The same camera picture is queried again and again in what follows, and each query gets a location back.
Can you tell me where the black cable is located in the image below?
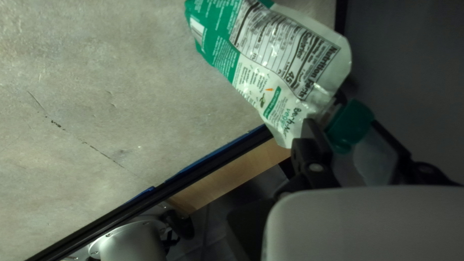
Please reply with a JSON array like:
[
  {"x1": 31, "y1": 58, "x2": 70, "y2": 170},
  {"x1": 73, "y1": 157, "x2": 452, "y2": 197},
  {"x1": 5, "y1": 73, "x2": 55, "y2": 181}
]
[{"x1": 159, "y1": 210, "x2": 196, "y2": 251}]

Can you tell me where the blue tape strip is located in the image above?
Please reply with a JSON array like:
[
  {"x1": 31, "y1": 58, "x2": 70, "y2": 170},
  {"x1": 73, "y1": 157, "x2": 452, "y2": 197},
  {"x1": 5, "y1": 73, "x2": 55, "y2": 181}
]
[{"x1": 121, "y1": 124, "x2": 271, "y2": 206}]

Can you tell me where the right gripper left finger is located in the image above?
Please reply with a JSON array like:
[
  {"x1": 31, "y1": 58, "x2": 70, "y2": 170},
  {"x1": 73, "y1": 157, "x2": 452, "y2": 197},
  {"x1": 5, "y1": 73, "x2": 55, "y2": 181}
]
[{"x1": 274, "y1": 118, "x2": 341, "y2": 200}]

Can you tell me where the green and white food pouch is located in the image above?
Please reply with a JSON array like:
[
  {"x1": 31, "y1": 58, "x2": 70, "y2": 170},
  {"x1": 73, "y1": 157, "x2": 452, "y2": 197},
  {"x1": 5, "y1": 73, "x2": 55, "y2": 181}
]
[{"x1": 184, "y1": 0, "x2": 376, "y2": 155}]

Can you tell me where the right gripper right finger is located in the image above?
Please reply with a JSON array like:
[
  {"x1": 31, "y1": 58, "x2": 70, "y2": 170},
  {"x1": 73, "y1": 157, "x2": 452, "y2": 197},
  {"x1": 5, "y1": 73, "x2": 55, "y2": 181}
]
[{"x1": 353, "y1": 120, "x2": 459, "y2": 187}]

